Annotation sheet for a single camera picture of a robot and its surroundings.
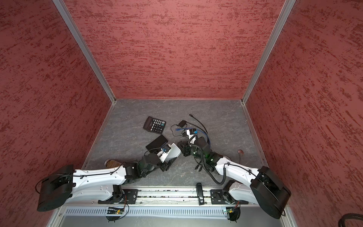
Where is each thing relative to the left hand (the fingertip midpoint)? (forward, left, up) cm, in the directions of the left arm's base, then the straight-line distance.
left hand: (171, 155), depth 80 cm
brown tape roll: (-3, +36, -5) cm, 37 cm away
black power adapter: (+29, -6, -9) cm, 31 cm away
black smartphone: (+10, +12, -9) cm, 18 cm away
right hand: (+4, -4, +3) cm, 7 cm away
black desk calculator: (+26, +15, -8) cm, 31 cm away
